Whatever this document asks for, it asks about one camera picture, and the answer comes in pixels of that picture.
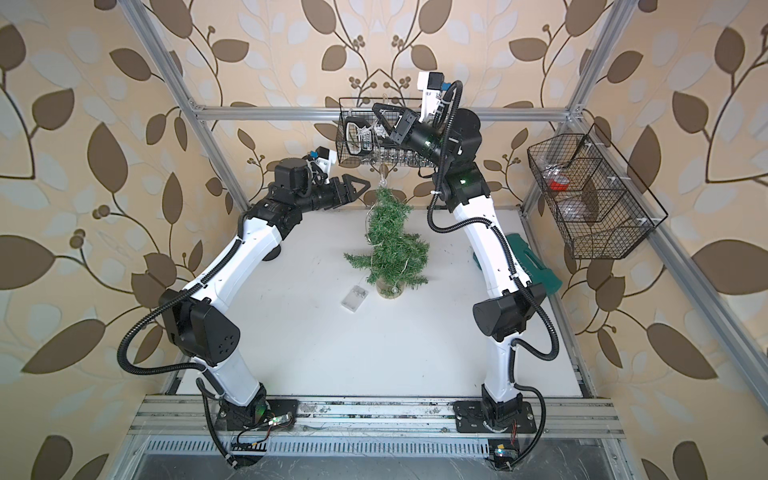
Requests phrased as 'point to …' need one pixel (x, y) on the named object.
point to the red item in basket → (556, 186)
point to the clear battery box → (354, 298)
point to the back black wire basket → (386, 153)
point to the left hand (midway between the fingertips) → (358, 182)
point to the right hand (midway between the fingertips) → (372, 108)
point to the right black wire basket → (600, 206)
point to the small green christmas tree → (397, 259)
